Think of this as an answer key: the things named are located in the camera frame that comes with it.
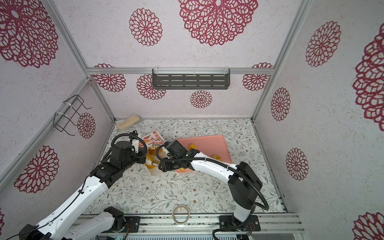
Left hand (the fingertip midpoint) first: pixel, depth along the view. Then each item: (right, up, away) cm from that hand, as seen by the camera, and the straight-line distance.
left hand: (146, 151), depth 78 cm
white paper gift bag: (+4, +5, +2) cm, 6 cm away
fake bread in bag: (-2, -3, +20) cm, 21 cm away
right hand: (+8, -7, +1) cm, 11 cm away
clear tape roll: (+15, -34, -3) cm, 37 cm away
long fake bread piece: (+24, +1, +22) cm, 33 cm away
